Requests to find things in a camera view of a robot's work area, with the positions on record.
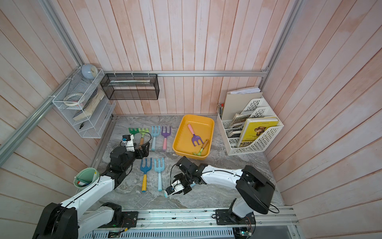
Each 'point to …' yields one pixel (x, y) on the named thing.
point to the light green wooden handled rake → (144, 132)
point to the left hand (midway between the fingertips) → (143, 144)
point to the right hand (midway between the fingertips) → (172, 186)
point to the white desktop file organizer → (232, 130)
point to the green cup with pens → (85, 179)
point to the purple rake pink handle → (165, 135)
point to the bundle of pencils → (221, 110)
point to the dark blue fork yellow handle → (145, 170)
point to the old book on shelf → (91, 105)
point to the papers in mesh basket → (129, 82)
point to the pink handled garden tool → (194, 137)
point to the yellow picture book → (254, 128)
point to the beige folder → (237, 101)
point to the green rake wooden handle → (133, 131)
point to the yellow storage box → (203, 127)
